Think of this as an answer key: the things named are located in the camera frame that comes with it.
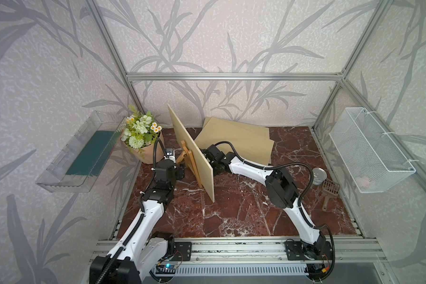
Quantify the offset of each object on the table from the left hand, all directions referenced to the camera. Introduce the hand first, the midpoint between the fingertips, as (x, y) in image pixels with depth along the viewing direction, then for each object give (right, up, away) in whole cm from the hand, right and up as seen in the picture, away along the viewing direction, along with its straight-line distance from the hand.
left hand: (173, 162), depth 82 cm
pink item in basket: (+81, -7, -10) cm, 82 cm away
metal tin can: (+74, -8, +9) cm, 75 cm away
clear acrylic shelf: (-32, -3, -24) cm, 41 cm away
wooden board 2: (+17, +22, +35) cm, 45 cm away
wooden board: (+41, +6, +25) cm, 48 cm away
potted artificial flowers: (-13, +13, -5) cm, 19 cm away
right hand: (+12, -7, +11) cm, 18 cm away
